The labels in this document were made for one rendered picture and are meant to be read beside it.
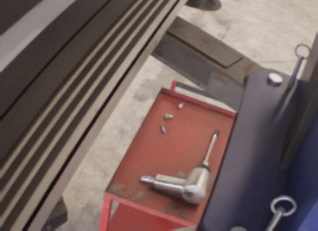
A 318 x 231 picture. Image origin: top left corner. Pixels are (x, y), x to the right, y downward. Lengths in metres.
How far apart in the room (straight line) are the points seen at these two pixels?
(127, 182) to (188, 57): 0.69
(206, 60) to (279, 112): 0.26
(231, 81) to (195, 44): 0.15
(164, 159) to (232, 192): 1.06
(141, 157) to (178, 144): 0.18
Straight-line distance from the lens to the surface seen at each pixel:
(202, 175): 1.79
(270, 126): 1.08
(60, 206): 2.58
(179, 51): 1.30
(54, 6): 0.58
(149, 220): 2.19
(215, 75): 1.26
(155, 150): 1.97
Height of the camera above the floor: 2.21
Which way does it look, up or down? 39 degrees down
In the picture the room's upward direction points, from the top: 13 degrees clockwise
